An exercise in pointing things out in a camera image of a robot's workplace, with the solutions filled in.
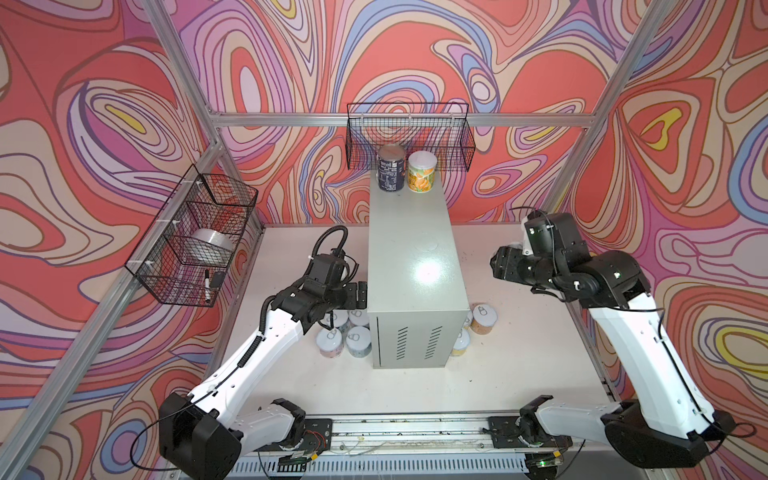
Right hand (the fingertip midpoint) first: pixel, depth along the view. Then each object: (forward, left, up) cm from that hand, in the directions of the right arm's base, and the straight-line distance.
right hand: (508, 268), depth 65 cm
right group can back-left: (+2, +3, -28) cm, 29 cm away
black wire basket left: (+9, +73, +1) cm, 74 cm away
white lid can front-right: (-4, +36, -28) cm, 45 cm away
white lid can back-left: (+4, +41, -27) cm, 50 cm away
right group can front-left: (-6, +7, -26) cm, 28 cm away
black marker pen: (+3, +71, -7) cm, 72 cm away
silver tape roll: (+13, +70, -1) cm, 71 cm away
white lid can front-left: (-4, +44, -28) cm, 52 cm away
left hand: (+5, +35, -14) cm, 38 cm away
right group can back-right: (+3, -2, -29) cm, 30 cm away
